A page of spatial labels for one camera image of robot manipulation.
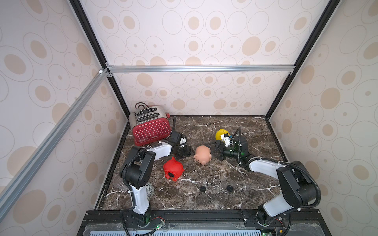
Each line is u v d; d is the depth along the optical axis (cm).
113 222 73
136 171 50
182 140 90
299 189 45
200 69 90
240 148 69
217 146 76
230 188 83
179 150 83
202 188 84
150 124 92
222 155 78
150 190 82
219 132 103
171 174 83
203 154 88
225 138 83
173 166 85
